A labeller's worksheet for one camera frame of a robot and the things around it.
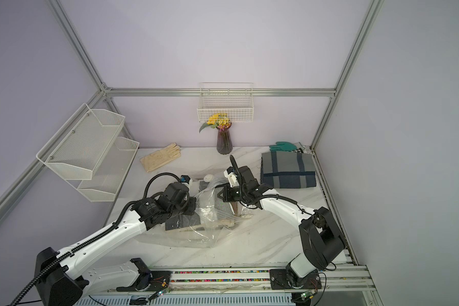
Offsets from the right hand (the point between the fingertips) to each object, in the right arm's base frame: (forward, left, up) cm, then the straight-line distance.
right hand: (221, 197), depth 84 cm
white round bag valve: (+11, +6, 0) cm, 12 cm away
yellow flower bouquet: (+40, +1, +12) cm, 41 cm away
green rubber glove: (+44, -38, -12) cm, 60 cm away
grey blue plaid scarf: (+22, -36, -9) cm, 43 cm away
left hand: (-5, +12, +2) cm, 13 cm away
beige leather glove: (+34, +40, -11) cm, 54 cm away
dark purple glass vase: (+39, -1, -4) cm, 39 cm away
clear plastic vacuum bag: (-9, +2, -2) cm, 10 cm away
